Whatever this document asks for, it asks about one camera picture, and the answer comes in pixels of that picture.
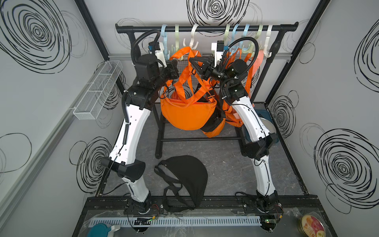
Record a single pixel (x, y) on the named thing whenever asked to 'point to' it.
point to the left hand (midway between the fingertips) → (177, 60)
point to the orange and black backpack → (185, 179)
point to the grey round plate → (268, 125)
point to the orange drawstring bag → (217, 131)
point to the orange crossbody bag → (187, 116)
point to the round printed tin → (312, 226)
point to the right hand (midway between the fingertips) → (190, 59)
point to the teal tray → (264, 113)
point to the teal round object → (99, 230)
